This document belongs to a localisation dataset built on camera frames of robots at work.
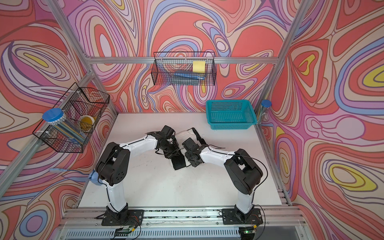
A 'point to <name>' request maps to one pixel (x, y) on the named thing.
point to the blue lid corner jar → (265, 105)
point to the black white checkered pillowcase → (180, 160)
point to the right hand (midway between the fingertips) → (189, 160)
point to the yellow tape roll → (85, 123)
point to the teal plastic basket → (230, 114)
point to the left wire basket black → (82, 108)
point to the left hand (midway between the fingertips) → (183, 154)
